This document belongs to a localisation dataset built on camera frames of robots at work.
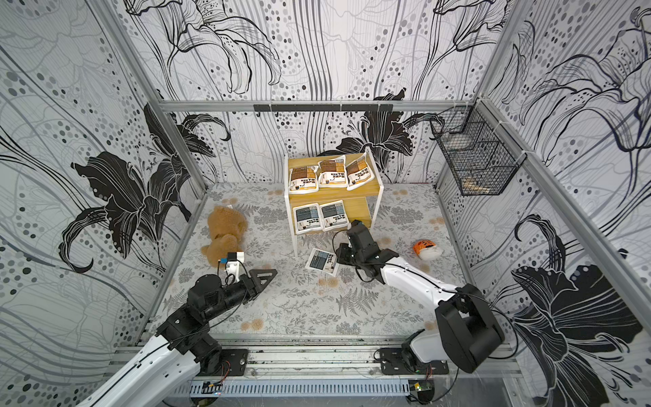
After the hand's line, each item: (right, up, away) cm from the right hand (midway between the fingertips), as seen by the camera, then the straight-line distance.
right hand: (340, 249), depth 87 cm
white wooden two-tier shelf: (-3, +20, -14) cm, 24 cm away
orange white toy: (+32, -1, +4) cm, 32 cm away
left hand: (-18, -8, -14) cm, 24 cm away
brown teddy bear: (-42, +8, +5) cm, 43 cm away
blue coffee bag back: (-6, -6, +6) cm, 11 cm away
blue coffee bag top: (-12, +11, 0) cm, 16 cm away
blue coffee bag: (-2, +12, 0) cm, 12 cm away
